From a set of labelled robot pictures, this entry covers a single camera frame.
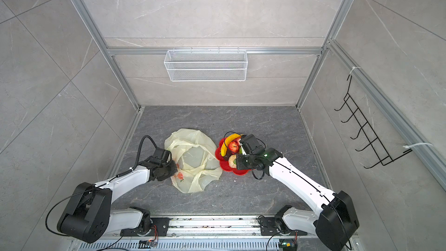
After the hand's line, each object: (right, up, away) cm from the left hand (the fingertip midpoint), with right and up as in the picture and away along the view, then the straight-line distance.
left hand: (175, 165), depth 91 cm
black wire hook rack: (+84, +15, -28) cm, 90 cm away
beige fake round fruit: (+30, +5, -3) cm, 31 cm away
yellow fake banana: (+28, +13, +4) cm, 31 cm away
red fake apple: (+32, +10, +2) cm, 33 cm away
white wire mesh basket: (+16, +57, +9) cm, 60 cm away
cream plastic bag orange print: (+11, +3, +4) cm, 12 cm away
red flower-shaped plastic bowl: (+26, +3, -1) cm, 27 cm away
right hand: (+33, +5, -10) cm, 35 cm away
